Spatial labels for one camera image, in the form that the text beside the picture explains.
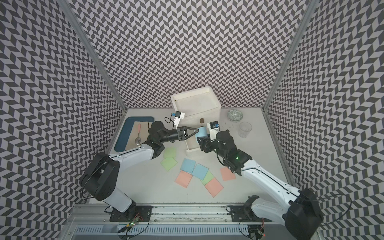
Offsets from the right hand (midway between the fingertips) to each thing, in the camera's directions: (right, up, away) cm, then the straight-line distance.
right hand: (203, 139), depth 77 cm
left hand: (-2, +4, -4) cm, 6 cm away
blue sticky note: (0, +4, -2) cm, 4 cm away
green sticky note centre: (+3, -23, +8) cm, 25 cm away
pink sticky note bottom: (+6, -28, +6) cm, 29 cm away
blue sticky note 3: (-9, -17, +12) cm, 23 cm away
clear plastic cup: (+30, +5, +25) cm, 39 cm away
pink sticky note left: (-11, -24, +8) cm, 27 cm away
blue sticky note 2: (-1, -20, +10) cm, 23 cm away
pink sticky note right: (+14, -22, +10) cm, 28 cm away
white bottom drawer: (-6, -7, +19) cm, 21 cm away
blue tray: (-55, +3, +30) cm, 63 cm away
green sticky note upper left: (-20, -10, +14) cm, 27 cm away
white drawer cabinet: (-1, +18, +11) cm, 22 cm away
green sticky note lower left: (-20, -16, +12) cm, 29 cm away
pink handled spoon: (-43, -3, +22) cm, 49 cm away
